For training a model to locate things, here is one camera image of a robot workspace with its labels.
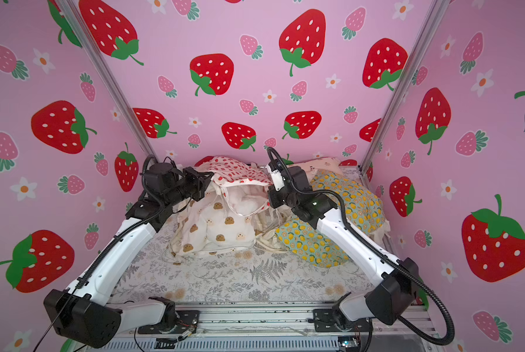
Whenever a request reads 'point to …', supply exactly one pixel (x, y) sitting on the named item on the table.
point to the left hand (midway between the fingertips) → (217, 169)
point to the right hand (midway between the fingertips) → (267, 187)
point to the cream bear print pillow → (325, 163)
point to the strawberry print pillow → (246, 186)
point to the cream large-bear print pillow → (204, 225)
